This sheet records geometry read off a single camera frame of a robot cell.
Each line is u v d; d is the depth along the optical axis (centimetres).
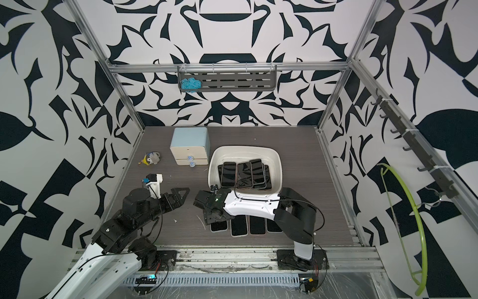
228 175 98
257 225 83
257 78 97
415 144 55
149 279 73
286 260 74
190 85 91
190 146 92
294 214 47
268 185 94
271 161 102
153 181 65
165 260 74
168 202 63
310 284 70
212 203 61
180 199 64
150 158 99
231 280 71
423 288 52
